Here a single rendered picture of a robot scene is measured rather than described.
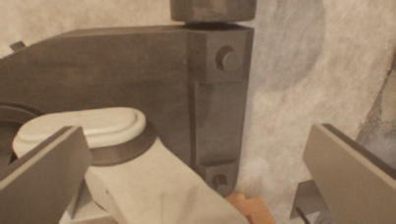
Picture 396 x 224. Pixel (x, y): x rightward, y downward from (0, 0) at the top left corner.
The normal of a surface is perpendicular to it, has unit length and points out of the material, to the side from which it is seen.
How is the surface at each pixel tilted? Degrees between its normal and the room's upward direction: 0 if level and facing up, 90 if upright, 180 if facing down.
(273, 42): 0
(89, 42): 0
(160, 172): 90
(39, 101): 0
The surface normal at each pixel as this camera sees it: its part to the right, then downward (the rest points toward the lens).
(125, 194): -0.01, -0.88
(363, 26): 0.20, 0.47
